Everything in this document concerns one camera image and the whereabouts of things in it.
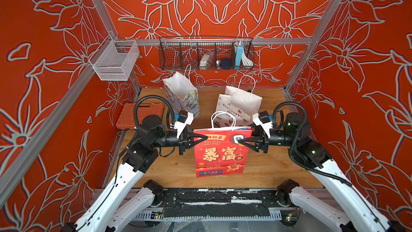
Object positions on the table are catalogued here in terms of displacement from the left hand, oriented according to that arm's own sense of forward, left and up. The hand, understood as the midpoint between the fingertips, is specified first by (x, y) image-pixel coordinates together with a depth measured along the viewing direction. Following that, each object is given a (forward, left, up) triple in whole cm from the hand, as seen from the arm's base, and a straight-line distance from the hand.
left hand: (205, 137), depth 56 cm
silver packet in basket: (+52, +3, -3) cm, 53 cm away
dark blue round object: (+52, -9, -5) cm, 54 cm away
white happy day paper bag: (+22, -14, -9) cm, 27 cm away
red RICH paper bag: (-2, -6, -8) cm, 10 cm away
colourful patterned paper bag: (+28, +14, -9) cm, 32 cm away
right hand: (+2, -12, -2) cm, 13 cm away
